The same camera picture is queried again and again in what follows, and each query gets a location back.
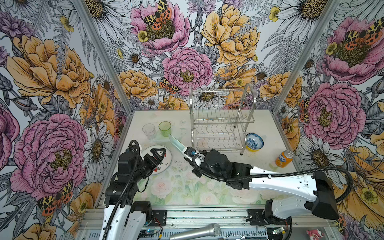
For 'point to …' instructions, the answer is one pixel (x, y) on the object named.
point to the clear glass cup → (149, 130)
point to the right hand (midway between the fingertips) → (188, 160)
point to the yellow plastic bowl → (253, 150)
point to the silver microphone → (212, 229)
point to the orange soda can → (284, 158)
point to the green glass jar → (164, 127)
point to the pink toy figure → (314, 234)
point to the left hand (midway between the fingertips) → (162, 160)
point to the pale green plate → (176, 142)
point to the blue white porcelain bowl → (254, 141)
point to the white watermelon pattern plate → (166, 161)
